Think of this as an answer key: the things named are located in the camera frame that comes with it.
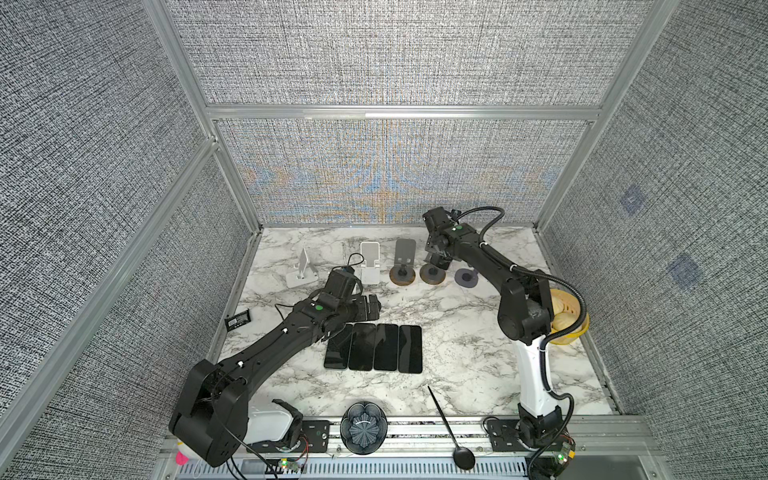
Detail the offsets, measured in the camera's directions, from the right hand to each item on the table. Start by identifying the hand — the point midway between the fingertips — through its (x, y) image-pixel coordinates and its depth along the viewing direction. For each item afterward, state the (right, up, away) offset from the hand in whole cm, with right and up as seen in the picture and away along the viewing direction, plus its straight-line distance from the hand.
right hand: (443, 244), depth 100 cm
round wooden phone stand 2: (-3, -10, +5) cm, 12 cm away
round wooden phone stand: (-13, -9, +4) cm, 16 cm away
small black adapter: (-65, -23, -8) cm, 70 cm away
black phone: (-34, -32, -9) cm, 47 cm away
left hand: (-24, -18, -15) cm, 34 cm away
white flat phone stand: (-24, -7, +4) cm, 26 cm away
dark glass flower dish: (-25, -46, -26) cm, 59 cm away
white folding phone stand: (-46, -10, 0) cm, 47 cm away
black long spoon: (-1, -52, -29) cm, 59 cm away
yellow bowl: (+37, -21, -8) cm, 43 cm away
